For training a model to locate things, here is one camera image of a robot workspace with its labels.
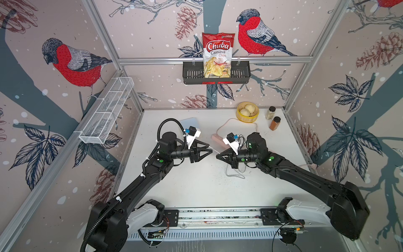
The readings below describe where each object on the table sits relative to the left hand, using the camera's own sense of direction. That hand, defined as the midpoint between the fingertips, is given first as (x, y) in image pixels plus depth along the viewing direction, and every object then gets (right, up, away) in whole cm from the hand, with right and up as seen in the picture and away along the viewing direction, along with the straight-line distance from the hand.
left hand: (211, 147), depth 69 cm
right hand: (+3, -5, +3) cm, 6 cm away
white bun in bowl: (+26, +18, +41) cm, 52 cm away
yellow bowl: (+33, +16, +42) cm, 55 cm away
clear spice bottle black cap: (+44, +18, +40) cm, 62 cm away
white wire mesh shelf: (-53, +10, +4) cm, 54 cm away
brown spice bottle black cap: (+44, +10, +34) cm, 57 cm away
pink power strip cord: (+62, -15, +24) cm, 68 cm away
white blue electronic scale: (-13, +11, +39) cm, 43 cm away
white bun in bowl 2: (+31, +22, +45) cm, 59 cm away
